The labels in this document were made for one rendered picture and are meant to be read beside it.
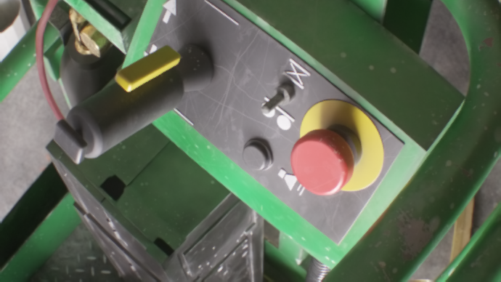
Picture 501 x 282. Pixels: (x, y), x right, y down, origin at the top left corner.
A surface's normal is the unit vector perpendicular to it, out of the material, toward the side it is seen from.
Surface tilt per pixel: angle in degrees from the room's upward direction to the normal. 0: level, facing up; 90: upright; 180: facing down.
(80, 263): 0
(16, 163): 0
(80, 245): 0
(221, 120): 58
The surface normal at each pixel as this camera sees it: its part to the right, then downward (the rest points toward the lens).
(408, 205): -0.34, -0.63
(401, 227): -0.12, -0.49
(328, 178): -0.56, 0.37
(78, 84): -0.36, 0.50
